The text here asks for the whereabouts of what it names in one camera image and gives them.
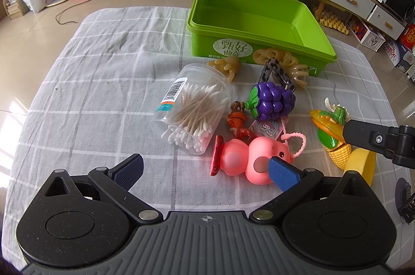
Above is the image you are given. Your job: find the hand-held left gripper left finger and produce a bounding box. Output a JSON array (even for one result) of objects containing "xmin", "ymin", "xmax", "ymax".
[{"xmin": 39, "ymin": 154, "xmax": 163, "ymax": 225}]

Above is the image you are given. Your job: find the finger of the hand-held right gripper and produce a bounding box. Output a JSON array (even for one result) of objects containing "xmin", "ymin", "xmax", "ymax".
[{"xmin": 343, "ymin": 119, "xmax": 415, "ymax": 169}]

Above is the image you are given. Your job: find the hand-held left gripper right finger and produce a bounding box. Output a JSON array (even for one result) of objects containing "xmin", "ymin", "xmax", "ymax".
[{"xmin": 250, "ymin": 157, "xmax": 373, "ymax": 225}]

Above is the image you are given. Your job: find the yellow plastic ring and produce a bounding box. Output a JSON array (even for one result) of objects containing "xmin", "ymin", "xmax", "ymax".
[{"xmin": 343, "ymin": 148, "xmax": 377, "ymax": 186}]

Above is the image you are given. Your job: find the yellow green corn toy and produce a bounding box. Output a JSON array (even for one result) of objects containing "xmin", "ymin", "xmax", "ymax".
[{"xmin": 309, "ymin": 107, "xmax": 352, "ymax": 170}]

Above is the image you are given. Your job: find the pink toy with strap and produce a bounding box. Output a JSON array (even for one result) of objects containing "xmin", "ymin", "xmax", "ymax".
[{"xmin": 220, "ymin": 119, "xmax": 307, "ymax": 186}]

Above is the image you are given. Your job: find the small pink box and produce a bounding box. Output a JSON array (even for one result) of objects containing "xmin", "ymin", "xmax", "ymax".
[{"xmin": 250, "ymin": 119, "xmax": 282, "ymax": 141}]

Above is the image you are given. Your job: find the brown figurine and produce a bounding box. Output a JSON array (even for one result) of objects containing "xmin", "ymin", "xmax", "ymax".
[{"xmin": 227, "ymin": 101, "xmax": 253, "ymax": 139}]

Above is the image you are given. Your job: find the purple grape toy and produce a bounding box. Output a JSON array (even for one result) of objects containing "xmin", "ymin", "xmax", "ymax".
[{"xmin": 244, "ymin": 82, "xmax": 296, "ymax": 122}]

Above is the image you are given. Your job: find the clear cotton swab jar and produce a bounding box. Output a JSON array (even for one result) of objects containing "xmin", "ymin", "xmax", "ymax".
[{"xmin": 150, "ymin": 64, "xmax": 234, "ymax": 155}]

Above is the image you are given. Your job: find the green plastic bin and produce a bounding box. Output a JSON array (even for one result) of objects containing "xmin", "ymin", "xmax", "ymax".
[{"xmin": 187, "ymin": 0, "xmax": 337, "ymax": 77}]

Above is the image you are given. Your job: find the white starfish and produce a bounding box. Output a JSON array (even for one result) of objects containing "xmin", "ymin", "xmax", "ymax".
[{"xmin": 324, "ymin": 97, "xmax": 341, "ymax": 112}]

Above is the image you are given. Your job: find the red flat toy piece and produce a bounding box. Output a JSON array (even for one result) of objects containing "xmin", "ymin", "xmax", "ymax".
[{"xmin": 210, "ymin": 135, "xmax": 225, "ymax": 177}]

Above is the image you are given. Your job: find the grey checked cloth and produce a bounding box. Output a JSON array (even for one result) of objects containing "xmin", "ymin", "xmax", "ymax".
[{"xmin": 10, "ymin": 6, "xmax": 403, "ymax": 263}]

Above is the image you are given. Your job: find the leopard print hair clip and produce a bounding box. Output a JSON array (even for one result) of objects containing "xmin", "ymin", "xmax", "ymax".
[{"xmin": 258, "ymin": 57, "xmax": 296, "ymax": 93}]

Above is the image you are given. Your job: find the yellow zigzag toy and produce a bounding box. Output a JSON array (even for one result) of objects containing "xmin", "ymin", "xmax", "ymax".
[{"xmin": 319, "ymin": 8, "xmax": 351, "ymax": 34}]

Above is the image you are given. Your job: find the thin cable on floor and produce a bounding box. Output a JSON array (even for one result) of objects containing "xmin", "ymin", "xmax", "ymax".
[{"xmin": 55, "ymin": 6, "xmax": 81, "ymax": 26}]

